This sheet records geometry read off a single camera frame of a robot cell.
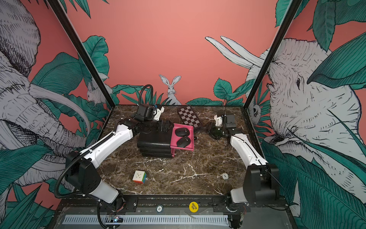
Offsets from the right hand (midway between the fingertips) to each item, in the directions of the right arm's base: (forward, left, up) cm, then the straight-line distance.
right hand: (203, 127), depth 84 cm
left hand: (0, +20, +4) cm, 20 cm away
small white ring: (-22, -14, -19) cm, 32 cm away
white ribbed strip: (-44, +29, -19) cm, 56 cm away
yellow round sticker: (-38, +6, -18) cm, 43 cm away
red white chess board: (+22, +9, -16) cm, 28 cm away
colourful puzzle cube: (-25, +36, -13) cm, 46 cm away
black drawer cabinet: (-11, +27, -1) cm, 29 cm away
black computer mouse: (0, +13, -5) cm, 14 cm away
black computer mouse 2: (-7, +12, -6) cm, 15 cm away
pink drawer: (-4, +17, -7) cm, 19 cm away
